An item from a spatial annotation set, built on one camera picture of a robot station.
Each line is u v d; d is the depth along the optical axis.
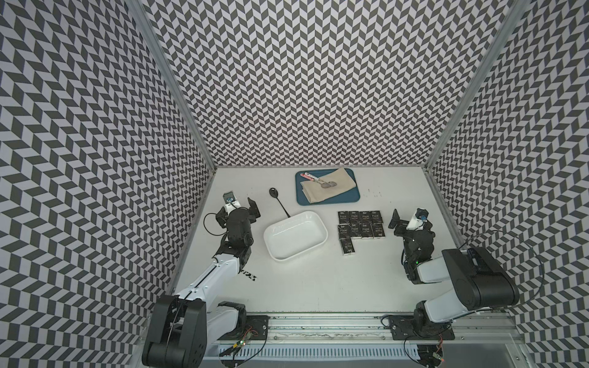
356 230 0.94
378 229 0.94
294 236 0.90
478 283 0.44
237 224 0.62
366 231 0.94
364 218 0.97
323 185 1.10
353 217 0.97
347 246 0.89
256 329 0.71
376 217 0.98
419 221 0.75
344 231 0.93
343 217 0.98
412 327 0.72
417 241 0.69
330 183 1.10
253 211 0.79
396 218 0.82
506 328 0.76
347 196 1.04
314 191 1.10
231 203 0.69
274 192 1.08
